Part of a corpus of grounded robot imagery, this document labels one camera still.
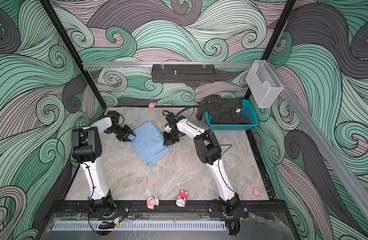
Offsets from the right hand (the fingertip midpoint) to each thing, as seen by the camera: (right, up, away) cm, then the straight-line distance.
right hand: (164, 143), depth 96 cm
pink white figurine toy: (-4, -25, -23) cm, 34 cm away
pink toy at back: (-12, +28, +22) cm, 38 cm away
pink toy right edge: (+51, -23, -18) cm, 59 cm away
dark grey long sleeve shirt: (+41, +23, +15) cm, 49 cm away
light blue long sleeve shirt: (-10, +1, -2) cm, 10 cm away
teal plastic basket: (+61, +22, +11) cm, 66 cm away
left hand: (-21, +5, +4) cm, 22 cm away
